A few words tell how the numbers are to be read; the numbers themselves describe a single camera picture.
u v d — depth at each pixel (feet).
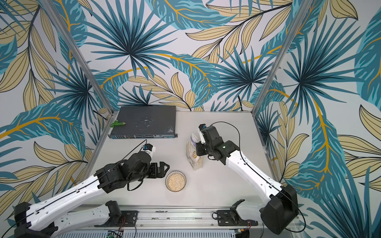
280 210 1.27
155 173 1.99
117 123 3.43
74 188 1.45
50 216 1.32
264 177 1.45
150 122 3.53
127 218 2.40
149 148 2.08
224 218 2.38
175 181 2.67
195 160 2.63
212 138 1.91
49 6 2.21
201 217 2.46
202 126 2.31
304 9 2.26
